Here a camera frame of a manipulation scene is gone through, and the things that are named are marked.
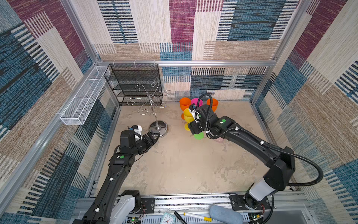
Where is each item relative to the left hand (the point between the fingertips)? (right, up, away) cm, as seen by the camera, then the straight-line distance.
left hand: (157, 137), depth 78 cm
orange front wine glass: (+16, +21, +28) cm, 38 cm away
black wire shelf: (-28, +40, +25) cm, 55 cm away
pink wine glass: (+24, +23, +30) cm, 45 cm away
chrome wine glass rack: (-4, +21, +2) cm, 22 cm away
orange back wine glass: (+37, +21, +22) cm, 48 cm away
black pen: (+12, -38, -8) cm, 41 cm away
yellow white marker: (+24, -39, -8) cm, 46 cm away
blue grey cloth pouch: (+34, -36, -10) cm, 51 cm away
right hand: (+22, +7, +4) cm, 24 cm away
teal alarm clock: (+7, -38, -9) cm, 40 cm away
